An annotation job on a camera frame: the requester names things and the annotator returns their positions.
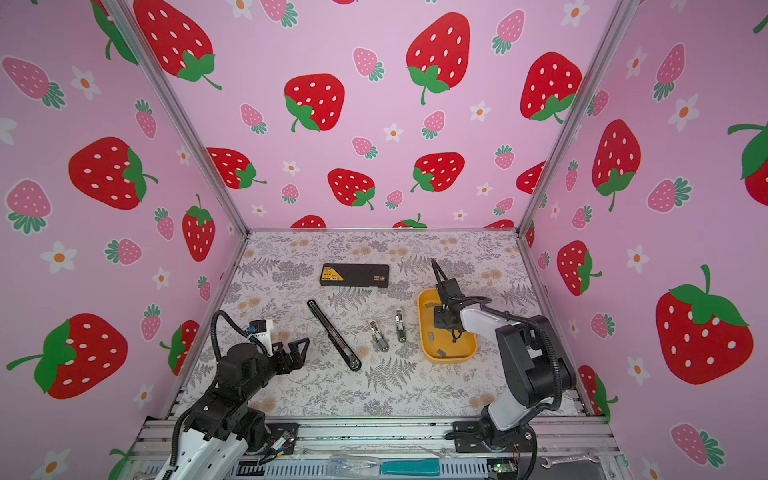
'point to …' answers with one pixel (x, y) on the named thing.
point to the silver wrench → (590, 455)
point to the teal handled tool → (424, 467)
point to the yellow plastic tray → (438, 345)
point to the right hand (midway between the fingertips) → (444, 317)
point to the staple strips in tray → (441, 353)
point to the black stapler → (350, 358)
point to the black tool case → (354, 275)
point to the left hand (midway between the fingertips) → (296, 341)
